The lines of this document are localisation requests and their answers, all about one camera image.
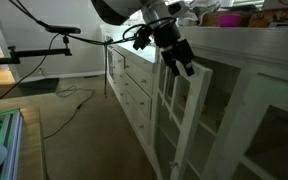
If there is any pink plastic cup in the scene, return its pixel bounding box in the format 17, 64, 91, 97
218, 13, 244, 28

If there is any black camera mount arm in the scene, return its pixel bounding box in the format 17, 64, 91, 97
0, 34, 73, 65

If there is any black camera cable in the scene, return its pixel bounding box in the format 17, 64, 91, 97
0, 33, 60, 107

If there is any grey towel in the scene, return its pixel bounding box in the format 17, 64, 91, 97
177, 0, 222, 27

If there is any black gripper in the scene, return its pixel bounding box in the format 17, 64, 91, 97
153, 22, 196, 77

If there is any low white drawer cabinet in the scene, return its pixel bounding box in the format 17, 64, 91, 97
100, 24, 160, 168

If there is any brown wicker basket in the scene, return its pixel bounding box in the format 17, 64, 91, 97
200, 11, 221, 28

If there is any black floor cable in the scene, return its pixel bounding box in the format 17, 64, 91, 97
43, 85, 96, 140

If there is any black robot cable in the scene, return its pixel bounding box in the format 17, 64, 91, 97
8, 0, 177, 46

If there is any white glass-paned cabinet door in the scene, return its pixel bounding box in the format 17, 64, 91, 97
213, 73, 288, 180
152, 54, 214, 180

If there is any black floor mat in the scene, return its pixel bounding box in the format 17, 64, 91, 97
18, 77, 60, 91

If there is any green translucent plastic item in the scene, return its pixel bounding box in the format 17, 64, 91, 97
0, 108, 24, 180

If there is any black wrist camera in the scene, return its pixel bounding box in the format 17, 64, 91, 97
132, 24, 154, 51

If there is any white hutch cabinet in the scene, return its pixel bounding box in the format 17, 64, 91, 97
157, 25, 288, 180

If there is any black stereo camera bar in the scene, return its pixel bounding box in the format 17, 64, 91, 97
45, 25, 82, 35

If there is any wooden table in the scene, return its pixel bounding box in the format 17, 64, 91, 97
17, 106, 50, 180

